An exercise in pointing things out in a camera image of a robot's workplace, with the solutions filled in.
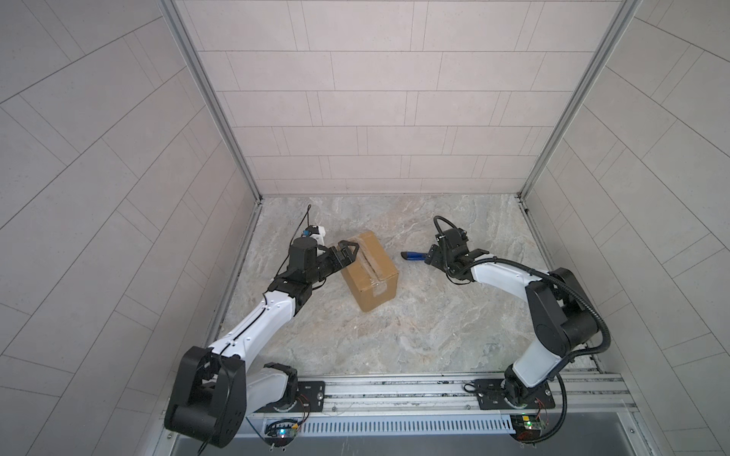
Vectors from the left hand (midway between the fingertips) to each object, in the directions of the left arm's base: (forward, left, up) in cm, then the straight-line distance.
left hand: (356, 248), depth 81 cm
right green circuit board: (-41, -43, -16) cm, 61 cm away
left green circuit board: (-42, +16, -13) cm, 47 cm away
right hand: (+4, -25, -14) cm, 29 cm away
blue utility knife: (+6, -18, -15) cm, 24 cm away
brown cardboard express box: (-9, -5, -2) cm, 10 cm away
